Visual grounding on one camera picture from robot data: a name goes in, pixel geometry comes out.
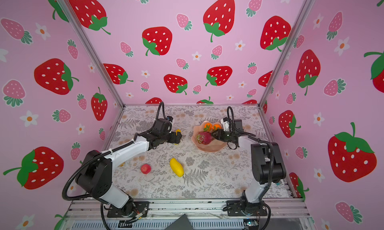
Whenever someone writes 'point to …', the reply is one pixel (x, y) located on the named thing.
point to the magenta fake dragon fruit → (204, 137)
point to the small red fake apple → (145, 169)
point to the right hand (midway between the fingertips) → (213, 134)
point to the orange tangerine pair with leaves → (208, 127)
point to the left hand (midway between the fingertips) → (176, 133)
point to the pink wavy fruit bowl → (214, 146)
